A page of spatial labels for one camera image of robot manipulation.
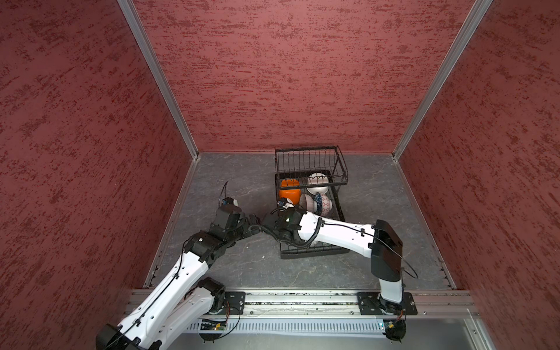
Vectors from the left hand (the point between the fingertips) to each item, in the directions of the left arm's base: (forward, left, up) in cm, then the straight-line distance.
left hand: (249, 228), depth 78 cm
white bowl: (+33, -29, -11) cm, 45 cm away
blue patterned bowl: (+12, -29, -2) cm, 32 cm away
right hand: (+3, -22, 0) cm, 22 cm away
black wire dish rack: (+26, -19, +7) cm, 33 cm away
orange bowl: (+19, -17, -6) cm, 27 cm away
